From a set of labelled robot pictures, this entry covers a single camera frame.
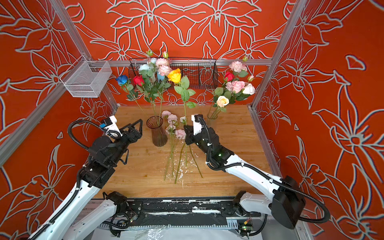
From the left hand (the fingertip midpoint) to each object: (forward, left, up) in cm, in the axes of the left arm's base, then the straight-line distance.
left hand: (136, 121), depth 65 cm
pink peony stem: (+21, -9, -33) cm, 40 cm away
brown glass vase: (+10, -4, -27) cm, 29 cm away
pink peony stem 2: (+15, -17, -31) cm, 38 cm away
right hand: (+3, -20, -6) cm, 21 cm away
